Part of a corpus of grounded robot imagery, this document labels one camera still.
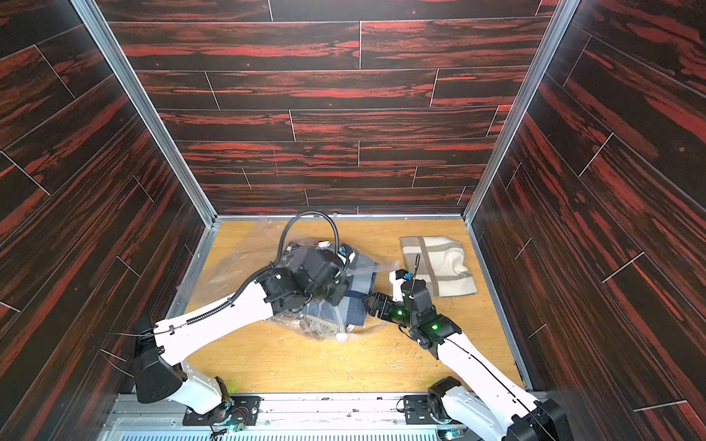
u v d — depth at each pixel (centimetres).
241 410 73
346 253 64
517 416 41
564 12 66
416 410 73
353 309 80
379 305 70
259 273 52
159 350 41
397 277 75
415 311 60
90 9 65
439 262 102
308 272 54
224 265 105
